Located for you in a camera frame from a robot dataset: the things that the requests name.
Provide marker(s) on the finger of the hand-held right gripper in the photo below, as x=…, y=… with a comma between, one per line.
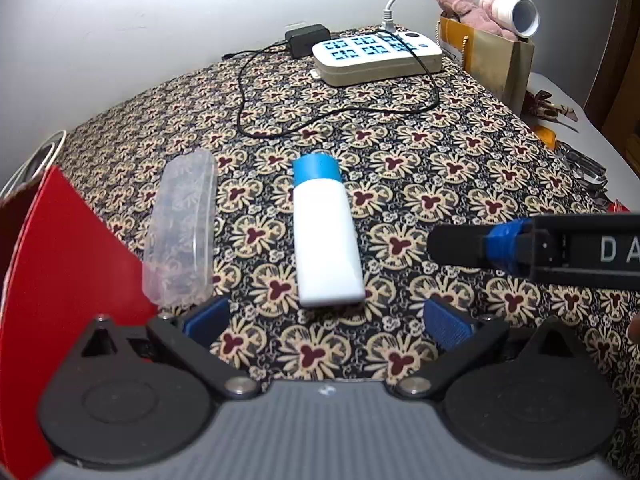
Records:
x=460, y=242

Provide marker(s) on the person's right hand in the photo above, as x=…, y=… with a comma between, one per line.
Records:
x=635, y=327

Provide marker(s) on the pink plush toy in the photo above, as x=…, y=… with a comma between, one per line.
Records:
x=465, y=10

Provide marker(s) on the white power strip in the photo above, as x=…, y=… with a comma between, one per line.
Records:
x=380, y=62

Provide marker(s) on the brown dried ribbon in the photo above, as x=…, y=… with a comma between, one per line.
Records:
x=547, y=107

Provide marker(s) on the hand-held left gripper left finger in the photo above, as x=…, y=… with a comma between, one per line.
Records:
x=207, y=320

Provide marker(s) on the small red item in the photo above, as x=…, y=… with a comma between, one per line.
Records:
x=620, y=206

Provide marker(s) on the white bottle with blue cap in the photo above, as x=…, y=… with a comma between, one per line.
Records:
x=325, y=240

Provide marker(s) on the black charger adapter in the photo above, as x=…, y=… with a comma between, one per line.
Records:
x=306, y=40

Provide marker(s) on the clear plastic case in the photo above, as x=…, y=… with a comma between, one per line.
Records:
x=180, y=230

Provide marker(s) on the red cardboard box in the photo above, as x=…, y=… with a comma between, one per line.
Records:
x=60, y=270

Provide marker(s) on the orange small item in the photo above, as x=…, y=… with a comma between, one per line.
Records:
x=545, y=137

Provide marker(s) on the brown paper bag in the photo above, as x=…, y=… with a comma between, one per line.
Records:
x=500, y=67

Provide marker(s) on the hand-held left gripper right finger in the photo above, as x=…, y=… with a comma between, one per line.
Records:
x=447, y=325

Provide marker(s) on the floral patterned tablecloth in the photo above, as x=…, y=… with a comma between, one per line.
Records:
x=400, y=185

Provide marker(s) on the metal tools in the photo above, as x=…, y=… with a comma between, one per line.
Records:
x=582, y=167

